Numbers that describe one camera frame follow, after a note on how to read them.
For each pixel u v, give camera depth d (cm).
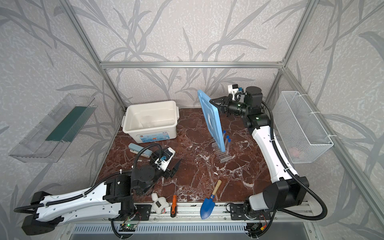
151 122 106
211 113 70
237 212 73
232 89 65
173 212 72
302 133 62
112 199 47
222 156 92
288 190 40
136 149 93
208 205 77
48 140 63
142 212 74
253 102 52
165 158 52
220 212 75
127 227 71
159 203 73
